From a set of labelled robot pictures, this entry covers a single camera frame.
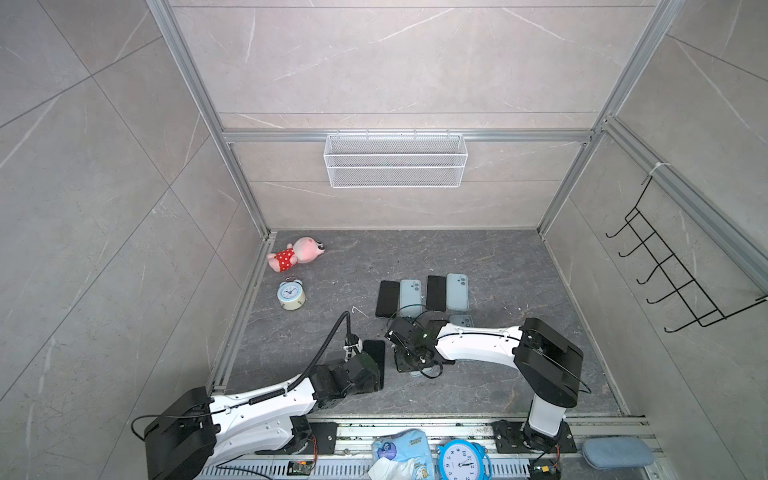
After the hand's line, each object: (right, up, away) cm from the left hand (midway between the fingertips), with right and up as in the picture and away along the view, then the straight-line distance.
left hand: (374, 370), depth 83 cm
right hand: (+8, +1, +4) cm, 9 cm away
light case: (+12, +20, +19) cm, 30 cm away
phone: (0, +5, +3) cm, 6 cm away
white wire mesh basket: (-5, +65, +18) cm, 68 cm away
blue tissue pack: (+9, -12, -14) cm, 21 cm away
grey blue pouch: (+59, -14, -13) cm, 62 cm away
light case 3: (+28, +11, +12) cm, 32 cm away
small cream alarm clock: (-28, +20, +13) cm, 37 cm away
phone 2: (+4, +17, +15) cm, 23 cm away
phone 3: (+21, +18, +18) cm, 33 cm away
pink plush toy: (-27, +34, +22) cm, 49 cm away
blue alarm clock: (+21, -16, -14) cm, 30 cm away
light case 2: (+28, +20, +18) cm, 39 cm away
